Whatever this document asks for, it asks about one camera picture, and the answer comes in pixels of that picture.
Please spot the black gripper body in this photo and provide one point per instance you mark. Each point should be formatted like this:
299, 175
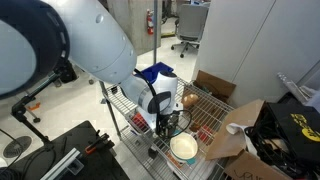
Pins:
172, 120

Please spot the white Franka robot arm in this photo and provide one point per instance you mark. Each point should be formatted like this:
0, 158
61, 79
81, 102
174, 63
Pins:
93, 40

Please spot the small black object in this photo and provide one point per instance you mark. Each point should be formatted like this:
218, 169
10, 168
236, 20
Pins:
152, 153

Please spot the small brown toy object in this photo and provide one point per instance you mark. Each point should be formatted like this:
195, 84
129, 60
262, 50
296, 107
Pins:
195, 127

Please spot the red toy object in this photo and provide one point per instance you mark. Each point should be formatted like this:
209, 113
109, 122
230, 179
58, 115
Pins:
205, 134

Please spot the small black shelf clip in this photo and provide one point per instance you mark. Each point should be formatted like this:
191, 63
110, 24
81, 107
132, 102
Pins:
114, 89

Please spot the white bowl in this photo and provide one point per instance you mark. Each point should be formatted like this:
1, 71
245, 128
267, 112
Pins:
183, 146

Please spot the teal dish under bowl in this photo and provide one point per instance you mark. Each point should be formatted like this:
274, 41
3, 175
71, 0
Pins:
191, 161

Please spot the blue plastic bin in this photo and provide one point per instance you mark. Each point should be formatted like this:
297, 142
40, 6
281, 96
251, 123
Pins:
151, 71

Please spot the small open cardboard box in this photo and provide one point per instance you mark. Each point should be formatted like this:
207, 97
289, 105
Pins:
213, 85

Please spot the large cardboard box flap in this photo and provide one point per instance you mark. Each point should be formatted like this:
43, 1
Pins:
233, 133

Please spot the white crumpled paper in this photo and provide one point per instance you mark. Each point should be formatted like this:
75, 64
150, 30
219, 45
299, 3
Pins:
236, 128

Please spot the black orange clamp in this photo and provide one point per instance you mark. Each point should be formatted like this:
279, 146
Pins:
98, 142

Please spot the cardboard box with writing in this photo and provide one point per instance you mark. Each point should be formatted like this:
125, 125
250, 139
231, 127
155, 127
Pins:
253, 168

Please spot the grey office chair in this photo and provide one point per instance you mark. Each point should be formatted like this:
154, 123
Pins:
191, 23

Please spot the red fire extinguisher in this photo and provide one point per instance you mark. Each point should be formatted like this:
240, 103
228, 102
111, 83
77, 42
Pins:
150, 21

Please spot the black bag yellow print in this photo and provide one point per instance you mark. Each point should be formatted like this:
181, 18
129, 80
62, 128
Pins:
295, 126

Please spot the orange floor marker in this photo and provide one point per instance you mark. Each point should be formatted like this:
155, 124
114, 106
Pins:
34, 106

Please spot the round floor drain grate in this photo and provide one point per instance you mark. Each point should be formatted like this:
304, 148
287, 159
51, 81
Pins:
16, 146

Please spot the aluminium extrusion rail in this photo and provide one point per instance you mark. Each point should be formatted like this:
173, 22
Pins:
63, 165

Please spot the black camera stand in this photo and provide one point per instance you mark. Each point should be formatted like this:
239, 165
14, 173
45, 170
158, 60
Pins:
65, 71

